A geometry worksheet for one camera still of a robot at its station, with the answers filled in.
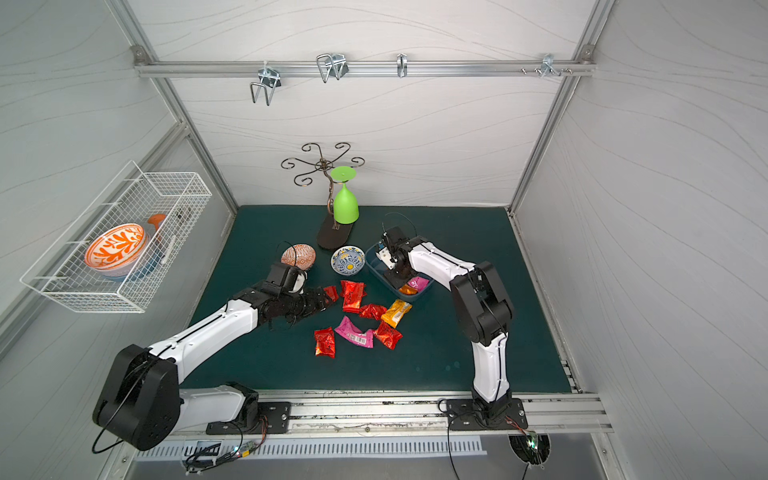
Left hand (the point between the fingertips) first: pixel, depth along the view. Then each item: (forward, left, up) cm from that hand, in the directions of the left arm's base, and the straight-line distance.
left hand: (325, 306), depth 85 cm
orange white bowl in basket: (-1, +41, +28) cm, 50 cm away
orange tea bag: (+8, -24, -4) cm, 26 cm away
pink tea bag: (+11, -28, -5) cm, 31 cm away
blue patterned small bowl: (+21, -3, -7) cm, 23 cm away
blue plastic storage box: (+15, -15, -2) cm, 21 cm away
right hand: (+14, -22, -3) cm, 26 cm away
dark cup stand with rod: (+33, +5, -6) cm, 34 cm away
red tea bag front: (-8, 0, -6) cm, 10 cm away
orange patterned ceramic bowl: (+22, +12, -7) cm, 26 cm away
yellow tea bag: (+1, -21, -4) cm, 21 cm away
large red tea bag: (+6, -7, -5) cm, 11 cm away
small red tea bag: (+8, 0, -6) cm, 10 cm away
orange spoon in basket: (+11, +40, +25) cm, 49 cm away
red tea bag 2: (-6, -18, -6) cm, 20 cm away
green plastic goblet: (+25, -5, +15) cm, 30 cm away
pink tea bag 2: (-5, -6, -5) cm, 9 cm away
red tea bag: (+1, -14, -5) cm, 15 cm away
